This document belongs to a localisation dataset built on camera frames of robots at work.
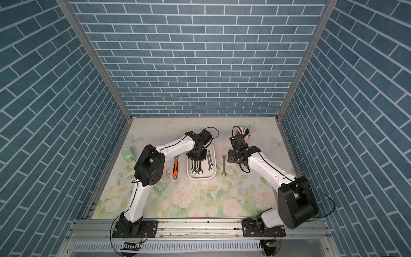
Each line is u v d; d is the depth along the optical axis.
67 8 0.70
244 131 0.99
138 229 0.67
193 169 0.94
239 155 0.61
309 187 0.43
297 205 0.42
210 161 0.96
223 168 0.94
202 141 0.75
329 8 0.71
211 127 0.85
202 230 0.75
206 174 0.92
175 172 0.91
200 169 0.94
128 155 0.91
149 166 0.58
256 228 0.73
